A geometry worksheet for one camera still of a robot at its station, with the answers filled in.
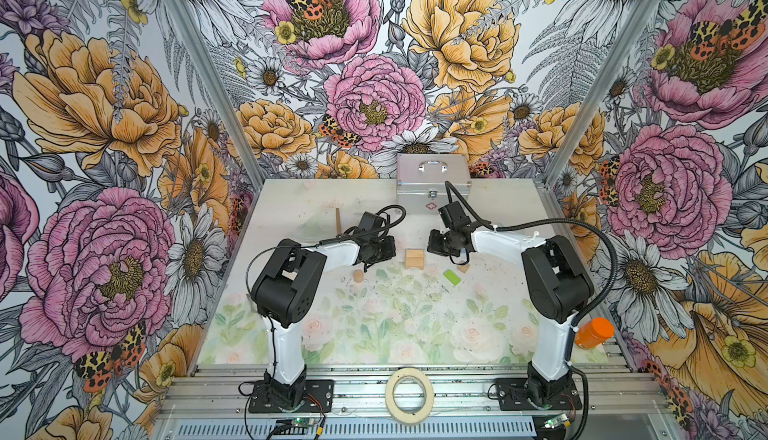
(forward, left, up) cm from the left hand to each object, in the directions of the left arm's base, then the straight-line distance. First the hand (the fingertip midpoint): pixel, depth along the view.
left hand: (394, 257), depth 98 cm
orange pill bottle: (-27, -49, +8) cm, 56 cm away
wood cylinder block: (-6, +11, 0) cm, 13 cm away
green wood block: (-6, -18, -3) cm, 19 cm away
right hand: (0, -12, +1) cm, 12 cm away
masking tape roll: (-42, 0, +1) cm, 42 cm away
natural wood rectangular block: (0, -6, 0) cm, 6 cm away
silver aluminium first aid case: (+23, -9, +12) cm, 27 cm away
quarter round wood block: (-4, -22, -1) cm, 23 cm away
